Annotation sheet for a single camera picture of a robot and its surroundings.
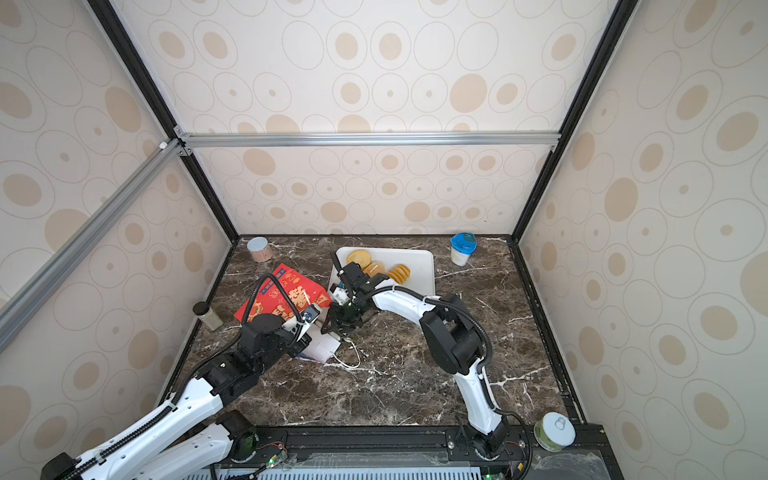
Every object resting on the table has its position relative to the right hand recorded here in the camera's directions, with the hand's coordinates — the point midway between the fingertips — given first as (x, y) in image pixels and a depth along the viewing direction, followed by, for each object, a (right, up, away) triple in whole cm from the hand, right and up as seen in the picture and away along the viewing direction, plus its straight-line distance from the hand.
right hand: (327, 332), depth 85 cm
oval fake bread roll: (+13, +18, +18) cm, 28 cm away
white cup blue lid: (+44, +26, +20) cm, 55 cm away
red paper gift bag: (-3, +13, -23) cm, 27 cm away
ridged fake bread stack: (+22, +16, +20) cm, 34 cm away
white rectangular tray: (+30, +19, +25) cm, 43 cm away
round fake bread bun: (+7, +22, +21) cm, 31 cm away
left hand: (-1, +6, -8) cm, 10 cm away
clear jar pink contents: (-30, +25, +24) cm, 46 cm away
